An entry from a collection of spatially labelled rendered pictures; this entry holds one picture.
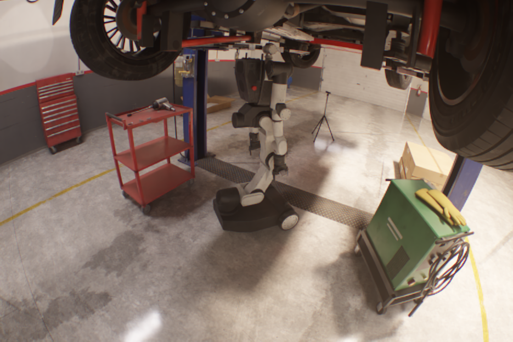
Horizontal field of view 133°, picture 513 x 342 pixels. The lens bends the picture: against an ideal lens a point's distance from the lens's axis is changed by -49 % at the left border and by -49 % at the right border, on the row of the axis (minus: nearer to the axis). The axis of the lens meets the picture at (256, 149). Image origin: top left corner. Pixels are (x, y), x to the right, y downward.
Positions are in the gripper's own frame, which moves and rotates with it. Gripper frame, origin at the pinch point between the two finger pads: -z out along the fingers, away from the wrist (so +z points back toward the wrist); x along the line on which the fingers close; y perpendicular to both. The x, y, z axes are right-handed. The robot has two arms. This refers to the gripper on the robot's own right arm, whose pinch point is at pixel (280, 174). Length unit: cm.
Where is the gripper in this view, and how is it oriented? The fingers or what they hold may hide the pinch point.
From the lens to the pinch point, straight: 166.0
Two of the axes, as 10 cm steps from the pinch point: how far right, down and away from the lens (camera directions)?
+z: -1.0, -8.7, -4.8
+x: 9.0, -2.8, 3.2
